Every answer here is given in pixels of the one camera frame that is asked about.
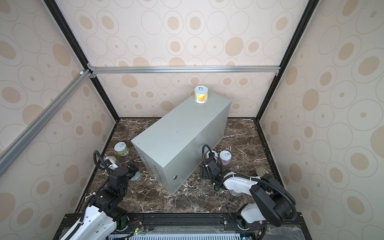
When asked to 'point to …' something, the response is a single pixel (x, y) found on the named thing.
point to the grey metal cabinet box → (172, 150)
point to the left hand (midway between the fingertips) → (133, 162)
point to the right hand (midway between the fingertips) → (208, 169)
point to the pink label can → (225, 156)
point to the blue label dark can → (113, 160)
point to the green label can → (122, 148)
